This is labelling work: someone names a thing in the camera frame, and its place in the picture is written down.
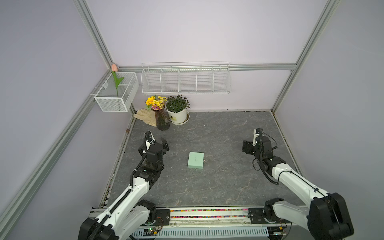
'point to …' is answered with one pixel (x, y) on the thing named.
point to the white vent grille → (201, 231)
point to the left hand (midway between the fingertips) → (154, 141)
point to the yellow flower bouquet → (156, 103)
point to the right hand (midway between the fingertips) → (250, 140)
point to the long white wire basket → (186, 78)
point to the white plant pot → (178, 118)
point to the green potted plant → (177, 104)
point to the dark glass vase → (162, 119)
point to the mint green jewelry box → (196, 160)
